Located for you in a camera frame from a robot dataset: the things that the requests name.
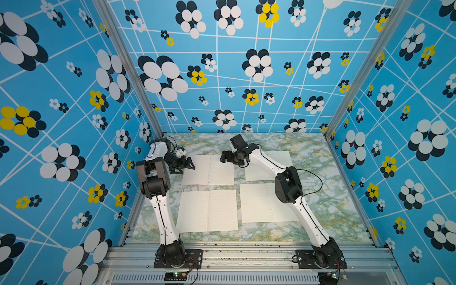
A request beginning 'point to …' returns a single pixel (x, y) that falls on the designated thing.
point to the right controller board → (328, 278)
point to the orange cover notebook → (209, 170)
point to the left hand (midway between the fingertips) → (189, 168)
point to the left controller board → (175, 276)
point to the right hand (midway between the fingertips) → (228, 159)
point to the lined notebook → (260, 203)
